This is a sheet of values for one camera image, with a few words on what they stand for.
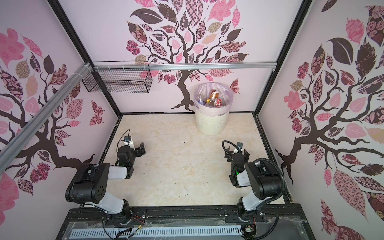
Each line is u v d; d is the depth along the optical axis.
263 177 0.52
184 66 0.92
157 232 0.70
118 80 1.22
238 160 0.72
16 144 0.52
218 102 0.95
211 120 0.94
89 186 0.46
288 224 0.70
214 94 0.99
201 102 0.97
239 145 0.79
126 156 0.72
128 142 0.80
